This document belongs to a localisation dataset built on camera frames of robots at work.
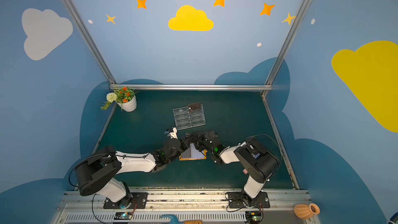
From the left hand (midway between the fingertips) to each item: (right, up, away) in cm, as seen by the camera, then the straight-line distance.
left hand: (195, 139), depth 85 cm
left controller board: (-33, -33, -14) cm, 49 cm away
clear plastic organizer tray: (-7, +10, +17) cm, 21 cm away
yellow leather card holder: (-1, -12, +4) cm, 13 cm away
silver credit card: (-3, -9, +6) cm, 11 cm away
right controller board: (+28, -34, -13) cm, 46 cm away
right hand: (-3, +3, +4) cm, 6 cm away
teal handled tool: (-4, -34, -16) cm, 38 cm away
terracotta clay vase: (+47, -26, -20) cm, 58 cm away
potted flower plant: (-47, +24, +15) cm, 55 cm away
